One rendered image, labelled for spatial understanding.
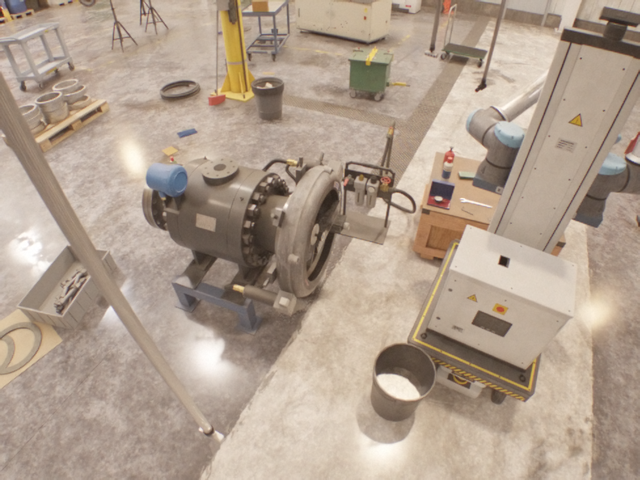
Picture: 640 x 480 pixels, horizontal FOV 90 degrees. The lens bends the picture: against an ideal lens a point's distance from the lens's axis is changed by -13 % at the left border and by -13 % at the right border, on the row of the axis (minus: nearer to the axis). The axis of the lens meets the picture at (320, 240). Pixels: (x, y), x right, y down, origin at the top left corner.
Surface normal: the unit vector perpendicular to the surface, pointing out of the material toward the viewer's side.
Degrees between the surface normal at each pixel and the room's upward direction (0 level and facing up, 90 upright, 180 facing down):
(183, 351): 0
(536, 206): 90
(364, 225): 0
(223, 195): 29
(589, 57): 90
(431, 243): 90
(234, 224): 55
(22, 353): 0
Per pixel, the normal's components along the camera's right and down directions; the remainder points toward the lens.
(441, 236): -0.35, 0.65
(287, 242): -0.27, 0.14
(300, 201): -0.12, -0.39
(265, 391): 0.00, -0.71
